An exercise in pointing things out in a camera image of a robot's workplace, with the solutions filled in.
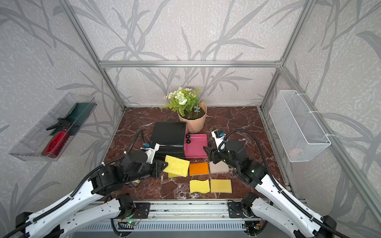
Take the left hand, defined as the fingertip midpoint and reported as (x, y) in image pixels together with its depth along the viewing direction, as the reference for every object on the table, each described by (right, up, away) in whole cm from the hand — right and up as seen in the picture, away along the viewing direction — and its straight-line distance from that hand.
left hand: (169, 166), depth 67 cm
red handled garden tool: (-44, +12, -9) cm, 46 cm away
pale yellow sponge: (+26, -15, +14) cm, 33 cm away
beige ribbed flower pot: (+11, +23, +32) cm, 41 cm away
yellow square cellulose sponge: (+3, -1, +2) cm, 4 cm away
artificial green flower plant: (+6, +32, +16) cm, 36 cm away
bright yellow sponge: (-3, -11, +18) cm, 21 cm away
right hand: (+18, +9, +4) cm, 21 cm away
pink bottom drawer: (+10, +4, +32) cm, 34 cm away
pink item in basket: (+60, +5, +5) cm, 60 cm away
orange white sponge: (+27, -8, +24) cm, 37 cm away
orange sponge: (+13, -8, +20) cm, 25 cm away
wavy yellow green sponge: (+14, -15, +14) cm, 25 cm away
